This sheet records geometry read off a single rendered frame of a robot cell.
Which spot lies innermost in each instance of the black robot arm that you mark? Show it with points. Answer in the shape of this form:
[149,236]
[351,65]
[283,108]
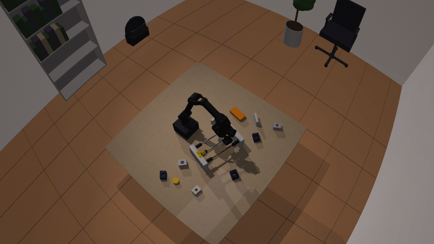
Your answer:
[221,120]

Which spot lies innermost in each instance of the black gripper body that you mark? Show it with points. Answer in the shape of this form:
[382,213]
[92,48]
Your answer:
[227,140]

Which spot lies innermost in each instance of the orange rectangular block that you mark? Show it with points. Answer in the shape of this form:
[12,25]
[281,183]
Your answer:
[237,114]

